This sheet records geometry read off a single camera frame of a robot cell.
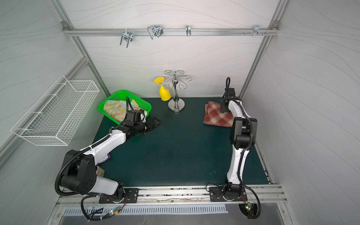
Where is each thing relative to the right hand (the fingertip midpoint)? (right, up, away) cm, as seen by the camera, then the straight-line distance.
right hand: (231, 107), depth 100 cm
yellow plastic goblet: (-49, +10, 0) cm, 50 cm away
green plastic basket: (-86, +10, +15) cm, 88 cm away
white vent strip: (-78, -55, -28) cm, 100 cm away
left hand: (-52, -12, -14) cm, 55 cm away
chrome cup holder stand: (-41, +2, +15) cm, 44 cm away
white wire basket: (-99, -7, -32) cm, 104 cm away
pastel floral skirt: (-89, -2, +11) cm, 89 cm away
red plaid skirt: (-12, -6, +4) cm, 14 cm away
